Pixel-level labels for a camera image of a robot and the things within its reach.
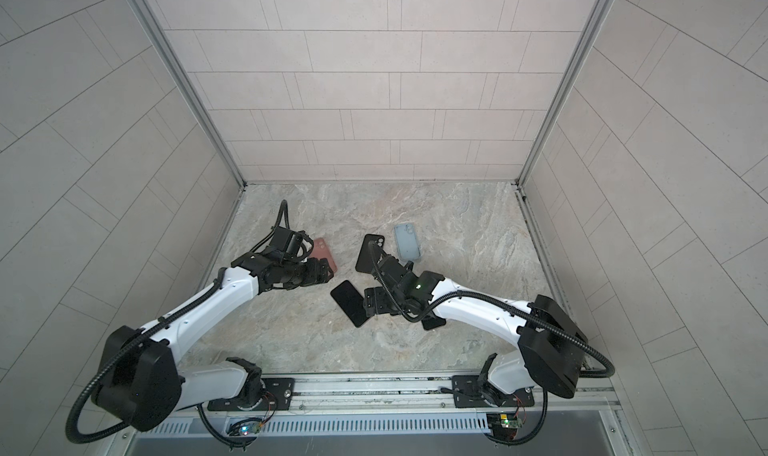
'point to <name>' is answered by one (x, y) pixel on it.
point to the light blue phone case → (407, 241)
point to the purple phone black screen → (351, 302)
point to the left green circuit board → (250, 429)
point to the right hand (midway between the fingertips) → (373, 308)
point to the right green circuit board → (510, 423)
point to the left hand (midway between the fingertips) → (332, 270)
